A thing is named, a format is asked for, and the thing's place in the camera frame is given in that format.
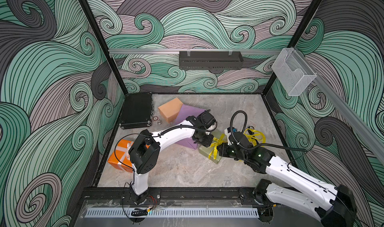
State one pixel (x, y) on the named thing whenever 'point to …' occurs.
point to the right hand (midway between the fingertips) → (214, 149)
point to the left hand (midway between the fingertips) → (209, 142)
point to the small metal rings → (156, 118)
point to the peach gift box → (170, 110)
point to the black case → (137, 110)
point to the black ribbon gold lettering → (249, 127)
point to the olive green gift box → (205, 151)
